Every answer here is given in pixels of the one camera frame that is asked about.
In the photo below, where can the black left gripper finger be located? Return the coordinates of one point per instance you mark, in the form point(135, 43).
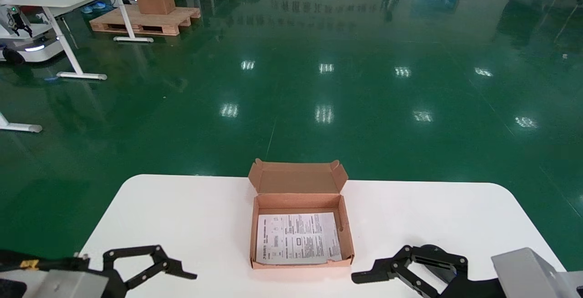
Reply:
point(171, 264)

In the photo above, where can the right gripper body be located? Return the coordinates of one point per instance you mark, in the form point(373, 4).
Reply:
point(524, 275)

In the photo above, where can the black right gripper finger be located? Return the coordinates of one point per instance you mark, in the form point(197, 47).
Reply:
point(378, 270)

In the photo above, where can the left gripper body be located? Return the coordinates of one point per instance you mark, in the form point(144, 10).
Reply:
point(68, 286)

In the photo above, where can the brown cardboard storage box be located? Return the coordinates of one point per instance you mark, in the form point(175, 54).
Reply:
point(300, 264)

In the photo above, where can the printed white instruction sheet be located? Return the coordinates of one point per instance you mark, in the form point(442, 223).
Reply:
point(296, 238)

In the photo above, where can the large wooden pallet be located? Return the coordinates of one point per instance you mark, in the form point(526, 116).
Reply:
point(150, 17)

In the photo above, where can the white mobile robot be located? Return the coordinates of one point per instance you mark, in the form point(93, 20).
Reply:
point(23, 38)

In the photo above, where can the blue shoe cover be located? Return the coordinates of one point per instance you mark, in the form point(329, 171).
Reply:
point(87, 10)
point(99, 4)

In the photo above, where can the white table leg frame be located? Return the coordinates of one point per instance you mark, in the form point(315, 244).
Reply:
point(18, 127)

